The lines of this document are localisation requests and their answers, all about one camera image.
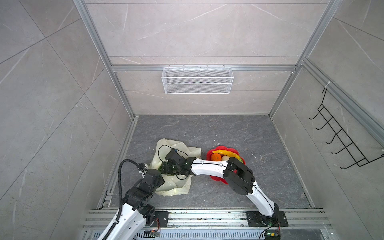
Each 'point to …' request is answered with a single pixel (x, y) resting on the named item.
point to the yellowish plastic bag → (173, 184)
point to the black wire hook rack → (339, 132)
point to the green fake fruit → (241, 160)
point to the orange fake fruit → (216, 157)
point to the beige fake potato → (225, 158)
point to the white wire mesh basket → (197, 80)
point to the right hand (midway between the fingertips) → (164, 169)
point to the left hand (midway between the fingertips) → (159, 172)
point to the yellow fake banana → (227, 152)
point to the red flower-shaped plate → (223, 148)
